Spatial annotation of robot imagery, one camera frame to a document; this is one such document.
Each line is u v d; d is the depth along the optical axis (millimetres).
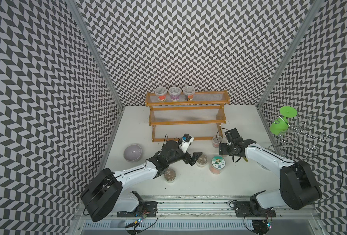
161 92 787
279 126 774
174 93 786
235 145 649
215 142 937
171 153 615
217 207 754
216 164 804
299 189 423
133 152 889
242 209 732
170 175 787
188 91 800
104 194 412
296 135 1933
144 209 704
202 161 842
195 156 694
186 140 683
